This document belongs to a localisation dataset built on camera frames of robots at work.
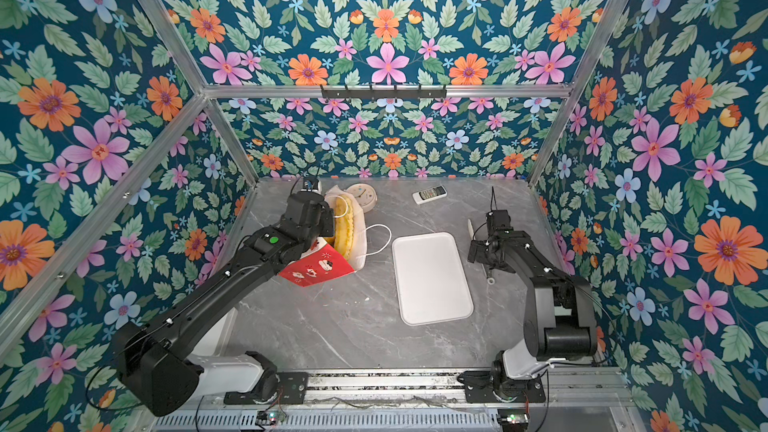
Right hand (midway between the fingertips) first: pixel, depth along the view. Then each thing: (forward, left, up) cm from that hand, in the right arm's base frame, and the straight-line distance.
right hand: (489, 256), depth 92 cm
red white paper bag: (-8, +49, +12) cm, 51 cm away
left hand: (+3, +46, +23) cm, 52 cm away
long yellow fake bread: (+3, +44, +11) cm, 46 cm away
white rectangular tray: (-5, +19, -5) cm, 20 cm away
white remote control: (+30, +17, -3) cm, 35 cm away
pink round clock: (+28, +42, -1) cm, 50 cm away
